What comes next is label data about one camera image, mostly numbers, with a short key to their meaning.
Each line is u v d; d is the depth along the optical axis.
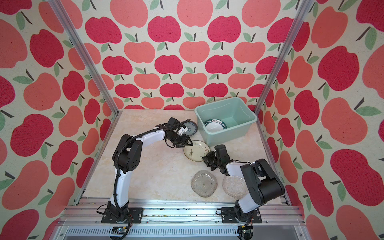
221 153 0.78
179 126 0.92
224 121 1.14
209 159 0.84
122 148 0.60
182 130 0.94
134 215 0.76
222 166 0.71
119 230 0.72
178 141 0.87
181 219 0.74
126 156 0.57
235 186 0.84
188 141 0.91
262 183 0.46
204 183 0.86
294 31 0.78
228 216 0.73
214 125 1.08
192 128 1.11
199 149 0.99
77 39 0.80
